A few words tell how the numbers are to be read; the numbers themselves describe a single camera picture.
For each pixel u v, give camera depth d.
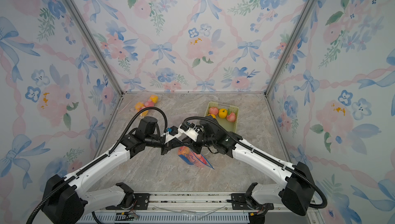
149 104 1.08
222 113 1.03
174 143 0.67
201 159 0.75
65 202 0.39
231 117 1.00
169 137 0.64
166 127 0.63
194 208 0.73
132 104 1.13
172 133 0.63
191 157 0.75
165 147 0.65
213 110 1.03
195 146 0.63
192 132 0.63
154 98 1.12
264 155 0.46
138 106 1.06
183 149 0.75
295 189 0.39
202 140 0.62
